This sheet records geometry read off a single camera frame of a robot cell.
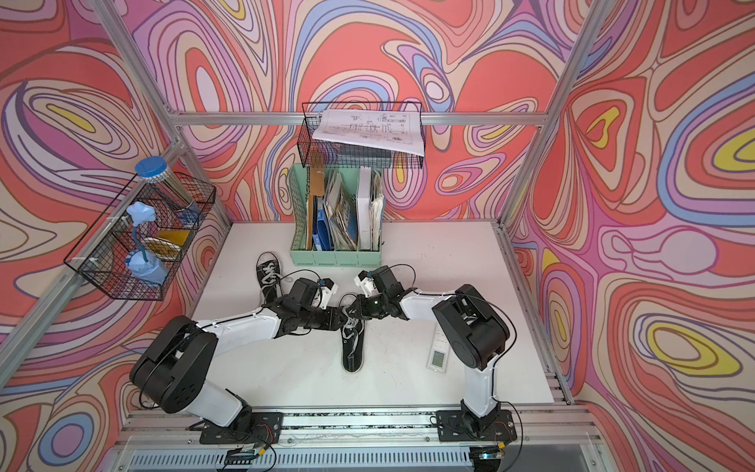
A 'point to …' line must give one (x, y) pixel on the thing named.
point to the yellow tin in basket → (166, 244)
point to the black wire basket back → (321, 153)
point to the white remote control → (439, 351)
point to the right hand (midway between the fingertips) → (349, 320)
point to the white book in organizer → (364, 210)
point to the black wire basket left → (132, 251)
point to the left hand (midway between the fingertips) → (346, 320)
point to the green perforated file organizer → (338, 215)
